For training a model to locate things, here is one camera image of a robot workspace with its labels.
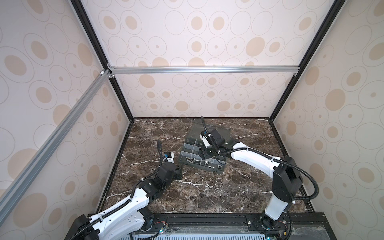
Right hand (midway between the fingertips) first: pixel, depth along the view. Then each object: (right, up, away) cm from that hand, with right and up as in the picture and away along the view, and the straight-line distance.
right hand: (203, 151), depth 87 cm
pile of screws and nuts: (-1, -23, -5) cm, 24 cm away
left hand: (-10, -6, -6) cm, 13 cm away
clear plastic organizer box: (-8, -4, +9) cm, 13 cm away
